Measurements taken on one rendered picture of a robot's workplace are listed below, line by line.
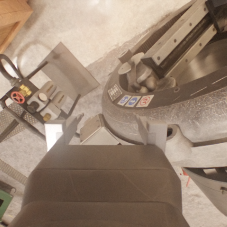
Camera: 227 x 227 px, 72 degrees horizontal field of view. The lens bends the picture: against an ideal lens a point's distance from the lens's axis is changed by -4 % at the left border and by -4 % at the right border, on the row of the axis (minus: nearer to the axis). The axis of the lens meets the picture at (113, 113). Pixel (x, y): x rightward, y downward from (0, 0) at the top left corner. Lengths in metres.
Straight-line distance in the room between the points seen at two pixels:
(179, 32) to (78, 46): 0.83
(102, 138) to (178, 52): 0.35
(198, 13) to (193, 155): 0.45
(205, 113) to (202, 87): 0.05
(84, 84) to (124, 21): 0.55
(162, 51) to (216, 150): 0.31
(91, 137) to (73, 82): 0.91
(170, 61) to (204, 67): 0.24
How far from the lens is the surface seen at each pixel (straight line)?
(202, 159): 0.30
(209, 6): 0.64
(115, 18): 1.15
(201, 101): 0.27
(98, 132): 0.48
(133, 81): 0.43
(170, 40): 0.52
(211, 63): 0.76
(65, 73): 1.34
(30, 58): 1.43
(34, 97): 0.96
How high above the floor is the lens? 1.13
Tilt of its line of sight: 51 degrees down
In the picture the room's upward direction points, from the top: 169 degrees counter-clockwise
